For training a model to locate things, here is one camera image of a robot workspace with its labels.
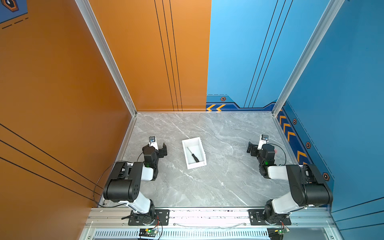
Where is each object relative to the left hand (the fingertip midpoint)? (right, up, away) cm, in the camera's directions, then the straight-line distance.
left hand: (156, 142), depth 94 cm
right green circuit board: (+64, -40, -24) cm, 79 cm away
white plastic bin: (+24, -2, +6) cm, 25 cm away
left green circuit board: (+2, -40, -23) cm, 46 cm away
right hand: (+63, 0, 0) cm, 63 cm away
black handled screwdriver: (+25, -10, 0) cm, 26 cm away
